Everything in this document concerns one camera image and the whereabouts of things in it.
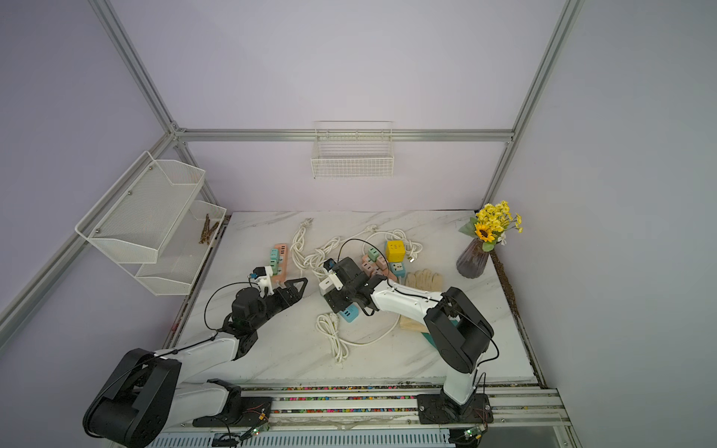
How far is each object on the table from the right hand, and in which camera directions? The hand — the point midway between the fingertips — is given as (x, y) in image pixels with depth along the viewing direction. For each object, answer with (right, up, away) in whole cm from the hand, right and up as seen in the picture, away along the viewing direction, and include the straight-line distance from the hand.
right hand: (340, 295), depth 90 cm
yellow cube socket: (+19, +15, +8) cm, 25 cm away
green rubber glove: (+29, -13, -4) cm, 32 cm away
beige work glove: (+29, +4, +8) cm, 31 cm away
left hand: (-12, +3, -3) cm, 13 cm away
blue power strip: (+3, -6, -1) cm, 7 cm away
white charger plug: (-3, +4, 0) cm, 5 cm away
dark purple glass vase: (+46, +11, +6) cm, 47 cm away
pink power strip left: (-22, +6, +10) cm, 25 cm away
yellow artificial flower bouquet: (+46, +23, -8) cm, 52 cm away
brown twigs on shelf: (-48, +22, +7) cm, 53 cm away
